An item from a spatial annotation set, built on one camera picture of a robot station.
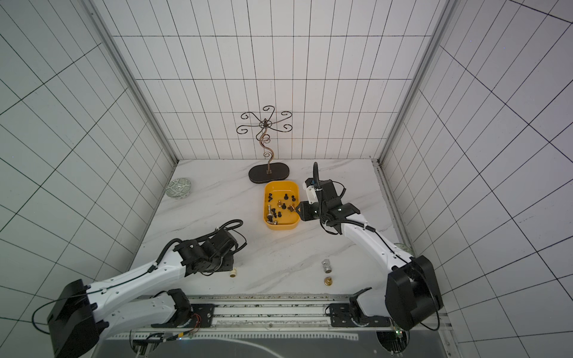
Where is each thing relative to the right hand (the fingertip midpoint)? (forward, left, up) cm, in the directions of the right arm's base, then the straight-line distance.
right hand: (301, 203), depth 85 cm
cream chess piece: (-24, +24, -13) cm, 36 cm away
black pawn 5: (+5, +13, -14) cm, 19 cm away
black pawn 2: (+13, +15, -13) cm, 24 cm away
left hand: (-22, +28, -11) cm, 37 cm away
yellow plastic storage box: (+12, +10, -14) cm, 21 cm away
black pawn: (+7, +8, -14) cm, 18 cm away
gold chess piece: (+8, +10, -13) cm, 19 cm away
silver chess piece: (+3, +14, -13) cm, 20 cm away
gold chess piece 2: (-24, -11, -14) cm, 30 cm away
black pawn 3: (+12, +4, -14) cm, 19 cm away
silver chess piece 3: (-18, -11, -14) cm, 26 cm away
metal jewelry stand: (+27, +19, -13) cm, 35 cm away
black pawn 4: (+12, +8, -14) cm, 20 cm away
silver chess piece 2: (-2, +13, -12) cm, 18 cm away
